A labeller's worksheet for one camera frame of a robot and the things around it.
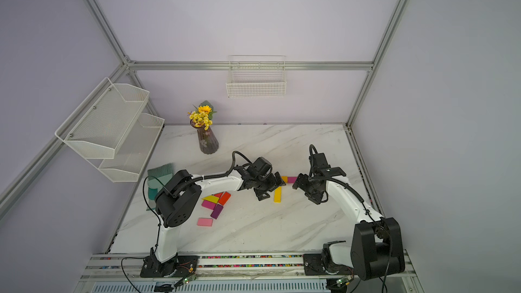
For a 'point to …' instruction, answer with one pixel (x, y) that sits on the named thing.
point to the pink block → (205, 222)
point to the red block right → (224, 198)
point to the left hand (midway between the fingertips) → (280, 190)
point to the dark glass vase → (207, 141)
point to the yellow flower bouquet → (202, 115)
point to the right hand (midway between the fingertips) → (301, 194)
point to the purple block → (217, 211)
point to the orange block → (285, 178)
